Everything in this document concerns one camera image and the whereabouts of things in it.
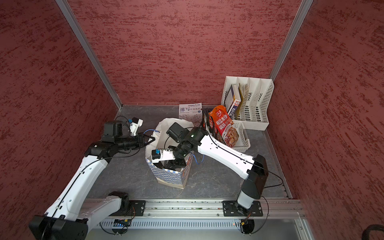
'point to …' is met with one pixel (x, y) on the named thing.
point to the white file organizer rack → (248, 100)
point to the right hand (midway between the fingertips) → (168, 168)
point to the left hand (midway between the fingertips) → (153, 142)
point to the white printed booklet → (191, 112)
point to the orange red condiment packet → (220, 120)
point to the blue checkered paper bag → (156, 137)
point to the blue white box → (232, 99)
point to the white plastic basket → (244, 142)
